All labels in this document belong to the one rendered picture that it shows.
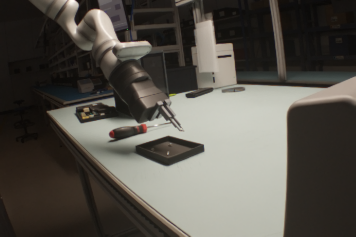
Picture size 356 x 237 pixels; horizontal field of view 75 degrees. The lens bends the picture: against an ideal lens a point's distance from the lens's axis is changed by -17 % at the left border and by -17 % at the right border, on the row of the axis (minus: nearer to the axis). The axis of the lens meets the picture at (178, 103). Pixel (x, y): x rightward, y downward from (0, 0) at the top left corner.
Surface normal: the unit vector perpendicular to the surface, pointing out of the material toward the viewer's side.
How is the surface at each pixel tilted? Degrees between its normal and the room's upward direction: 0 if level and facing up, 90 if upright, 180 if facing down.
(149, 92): 42
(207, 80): 90
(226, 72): 90
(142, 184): 0
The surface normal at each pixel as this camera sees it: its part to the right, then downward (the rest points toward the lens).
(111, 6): -0.49, 0.39
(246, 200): -0.12, -0.98
